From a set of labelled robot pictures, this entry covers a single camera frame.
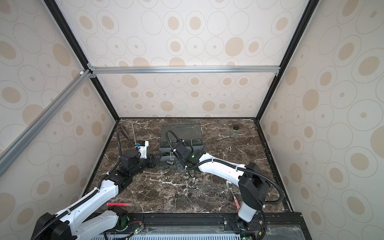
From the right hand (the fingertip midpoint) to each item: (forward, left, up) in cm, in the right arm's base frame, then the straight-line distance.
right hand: (181, 159), depth 84 cm
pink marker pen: (-21, +33, -10) cm, 40 cm away
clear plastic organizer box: (+1, +2, +22) cm, 22 cm away
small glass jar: (+24, -35, -5) cm, 43 cm away
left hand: (0, +9, +7) cm, 11 cm away
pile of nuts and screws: (-8, -7, -11) cm, 15 cm away
